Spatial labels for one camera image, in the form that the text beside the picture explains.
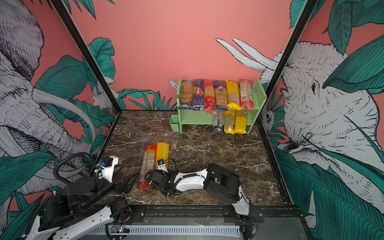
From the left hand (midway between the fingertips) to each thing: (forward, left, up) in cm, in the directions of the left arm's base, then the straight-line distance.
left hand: (131, 168), depth 62 cm
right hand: (+4, -5, -24) cm, 25 cm away
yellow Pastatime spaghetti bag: (+48, -53, +3) cm, 71 cm away
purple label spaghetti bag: (+34, -43, -11) cm, 56 cm away
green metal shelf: (+44, -70, +1) cm, 82 cm away
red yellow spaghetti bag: (+13, +1, -23) cm, 27 cm away
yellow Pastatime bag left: (+21, -7, -25) cm, 33 cm away
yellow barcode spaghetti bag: (+34, -58, -11) cm, 68 cm away
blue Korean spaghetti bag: (+43, -44, +3) cm, 62 cm away
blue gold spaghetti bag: (+38, -23, +3) cm, 44 cm away
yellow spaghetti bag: (+35, -50, -10) cm, 62 cm away
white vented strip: (-20, -12, -27) cm, 35 cm away
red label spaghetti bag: (+43, -59, +4) cm, 73 cm away
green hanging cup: (+46, -13, -25) cm, 53 cm away
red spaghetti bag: (+36, -36, +5) cm, 52 cm away
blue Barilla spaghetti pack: (+42, -30, +4) cm, 52 cm away
